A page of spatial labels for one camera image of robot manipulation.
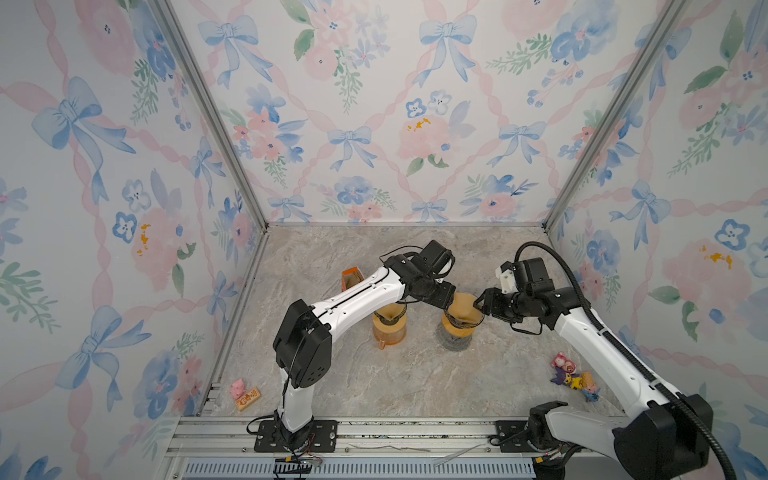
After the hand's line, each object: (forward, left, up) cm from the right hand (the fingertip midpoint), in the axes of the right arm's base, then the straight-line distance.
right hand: (481, 303), depth 81 cm
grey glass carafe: (-7, +7, -11) cm, 14 cm away
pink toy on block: (-21, +64, -14) cm, 69 cm away
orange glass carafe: (-4, +24, -14) cm, 28 cm away
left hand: (+1, +9, +2) cm, 9 cm away
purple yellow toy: (-14, -23, -13) cm, 30 cm away
